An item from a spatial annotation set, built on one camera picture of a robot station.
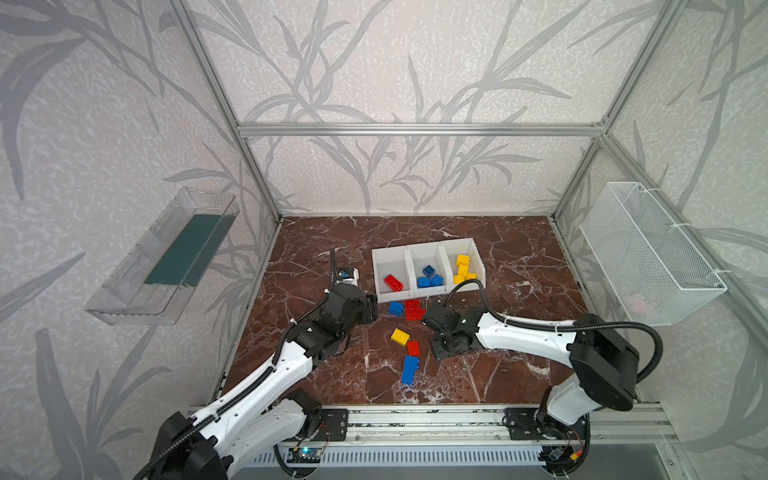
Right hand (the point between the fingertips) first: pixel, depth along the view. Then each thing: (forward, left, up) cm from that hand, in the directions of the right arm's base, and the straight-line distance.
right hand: (438, 339), depth 86 cm
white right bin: (+32, -6, +1) cm, 33 cm away
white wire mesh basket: (+1, -43, +32) cm, 54 cm away
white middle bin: (+31, -1, -1) cm, 31 cm away
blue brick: (+24, +2, -1) cm, 25 cm away
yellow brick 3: (+1, +11, -1) cm, 11 cm away
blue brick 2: (+11, +13, -2) cm, 17 cm away
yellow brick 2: (+24, -10, 0) cm, 26 cm away
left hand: (+9, +18, +13) cm, 24 cm away
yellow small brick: (+23, -13, -2) cm, 26 cm away
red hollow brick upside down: (+12, +7, -1) cm, 14 cm away
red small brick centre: (-2, +7, -1) cm, 8 cm away
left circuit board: (-27, +34, -3) cm, 44 cm away
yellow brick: (+28, -11, 0) cm, 30 cm away
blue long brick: (-7, +8, -2) cm, 11 cm away
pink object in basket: (+2, -47, +18) cm, 51 cm away
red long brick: (+20, +14, -1) cm, 24 cm away
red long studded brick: (+9, +7, -4) cm, 12 cm away
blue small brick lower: (+20, +4, -2) cm, 20 cm away
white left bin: (+28, +12, -2) cm, 31 cm away
